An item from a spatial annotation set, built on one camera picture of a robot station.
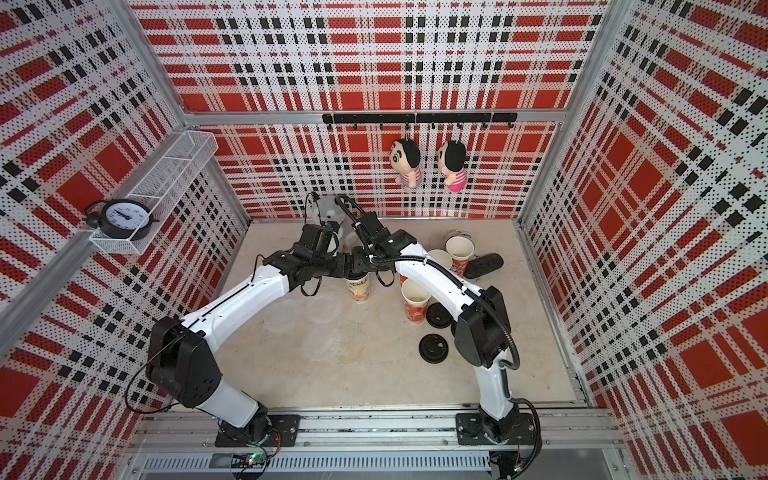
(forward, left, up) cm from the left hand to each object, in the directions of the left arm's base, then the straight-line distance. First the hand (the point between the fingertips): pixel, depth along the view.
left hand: (348, 262), depth 86 cm
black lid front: (-20, -25, -16) cm, 36 cm away
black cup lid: (-5, -3, 0) cm, 6 cm away
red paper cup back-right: (+6, -34, -2) cm, 35 cm away
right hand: (-1, -5, +2) cm, 6 cm away
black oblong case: (+10, -45, -15) cm, 48 cm away
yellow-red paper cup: (-4, -3, -9) cm, 10 cm away
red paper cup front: (-13, -20, 0) cm, 24 cm away
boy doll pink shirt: (+29, -32, +14) cm, 46 cm away
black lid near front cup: (-10, -27, -17) cm, 33 cm away
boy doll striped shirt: (+28, -17, +17) cm, 36 cm away
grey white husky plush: (+19, +7, +2) cm, 20 cm away
